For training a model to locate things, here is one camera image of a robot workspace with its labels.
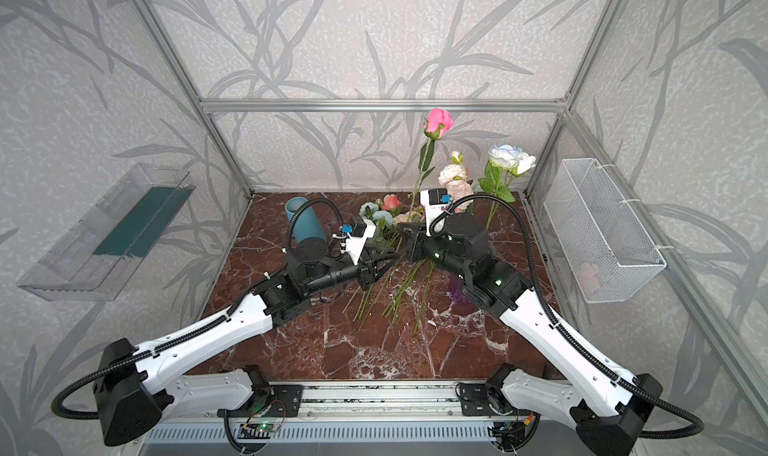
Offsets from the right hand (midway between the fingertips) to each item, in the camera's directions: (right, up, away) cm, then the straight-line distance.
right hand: (398, 217), depth 65 cm
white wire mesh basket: (+43, -8, -4) cm, 44 cm away
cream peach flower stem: (+1, -22, +29) cm, 36 cm away
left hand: (0, -7, 0) cm, 7 cm away
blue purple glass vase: (+18, -23, +31) cm, 43 cm away
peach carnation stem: (+14, +10, +9) cm, 19 cm away
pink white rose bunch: (-2, -28, +24) cm, 37 cm away
